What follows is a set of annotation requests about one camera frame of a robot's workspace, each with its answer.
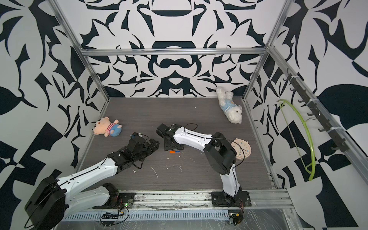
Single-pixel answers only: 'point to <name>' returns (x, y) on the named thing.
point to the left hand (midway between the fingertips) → (155, 143)
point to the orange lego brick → (174, 152)
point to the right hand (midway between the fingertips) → (171, 146)
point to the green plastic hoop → (314, 155)
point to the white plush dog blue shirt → (233, 111)
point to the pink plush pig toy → (104, 126)
